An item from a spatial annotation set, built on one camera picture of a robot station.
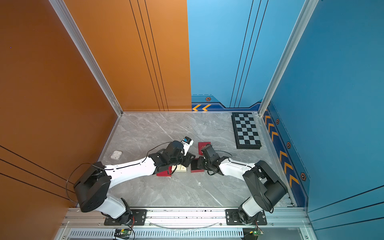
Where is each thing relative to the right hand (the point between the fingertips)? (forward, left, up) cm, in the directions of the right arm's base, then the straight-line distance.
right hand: (198, 163), depth 90 cm
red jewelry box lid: (+13, -2, 0) cm, 13 cm away
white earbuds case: (+6, +53, 0) cm, 53 cm away
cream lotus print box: (-9, +9, +12) cm, 18 cm away
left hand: (+1, +2, +10) cm, 10 cm away
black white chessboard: (+22, -33, +2) cm, 40 cm away
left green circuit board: (-35, +36, -4) cm, 50 cm away
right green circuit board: (-34, -25, -3) cm, 43 cm away
